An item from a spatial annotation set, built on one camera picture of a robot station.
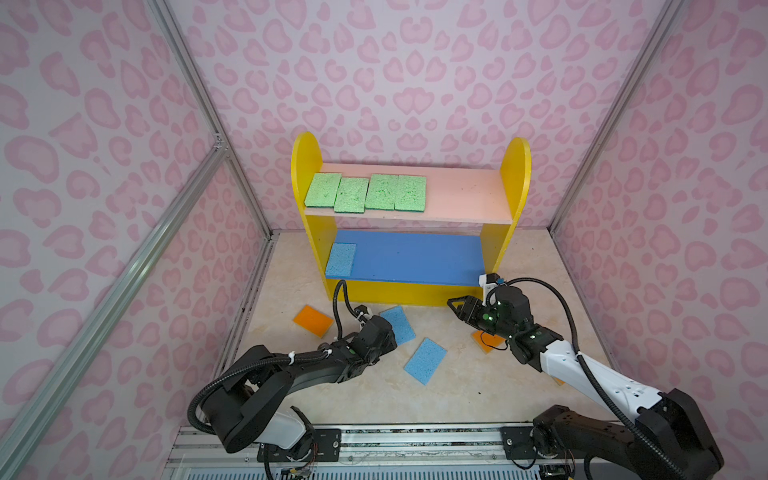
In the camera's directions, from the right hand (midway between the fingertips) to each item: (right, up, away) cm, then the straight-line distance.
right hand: (452, 303), depth 80 cm
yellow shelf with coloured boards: (-10, +21, +41) cm, 47 cm away
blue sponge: (-32, +12, +12) cm, 36 cm away
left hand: (-15, -10, +8) cm, 20 cm away
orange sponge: (-41, -8, +15) cm, 45 cm away
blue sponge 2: (-13, -10, +12) cm, 21 cm away
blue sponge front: (-6, -18, +6) cm, 20 cm away
